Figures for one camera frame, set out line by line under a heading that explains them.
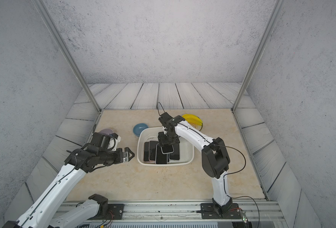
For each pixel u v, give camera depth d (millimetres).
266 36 796
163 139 785
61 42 828
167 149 827
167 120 658
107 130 1036
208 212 701
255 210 718
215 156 499
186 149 963
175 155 910
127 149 669
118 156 637
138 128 1072
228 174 531
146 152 936
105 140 577
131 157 706
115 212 735
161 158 870
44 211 391
